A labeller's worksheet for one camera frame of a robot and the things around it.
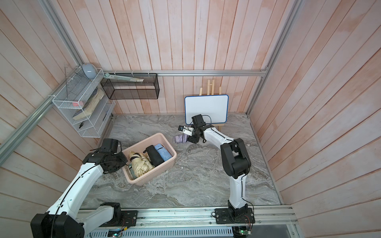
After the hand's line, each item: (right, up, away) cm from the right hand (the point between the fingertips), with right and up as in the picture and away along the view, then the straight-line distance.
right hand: (191, 131), depth 100 cm
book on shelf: (-56, +15, -20) cm, 62 cm away
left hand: (-38, -17, -19) cm, 46 cm away
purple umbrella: (-7, -5, +1) cm, 8 cm away
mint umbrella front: (-32, -21, -23) cm, 45 cm away
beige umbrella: (-28, -17, -20) cm, 39 cm away
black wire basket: (-53, +30, +4) cm, 61 cm away
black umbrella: (-23, -15, -12) cm, 30 cm away
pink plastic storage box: (-31, -9, -15) cm, 35 cm away
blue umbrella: (-18, -13, -10) cm, 24 cm away
